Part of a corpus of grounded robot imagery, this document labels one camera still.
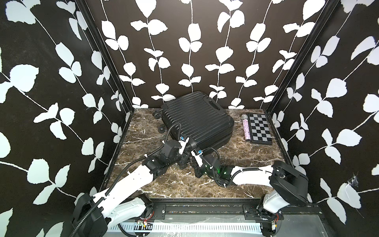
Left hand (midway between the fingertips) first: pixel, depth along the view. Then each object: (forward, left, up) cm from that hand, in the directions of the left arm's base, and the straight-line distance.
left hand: (187, 149), depth 79 cm
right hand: (-5, 0, -8) cm, 9 cm away
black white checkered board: (+23, -53, -15) cm, 60 cm away
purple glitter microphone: (+28, -44, -15) cm, 55 cm away
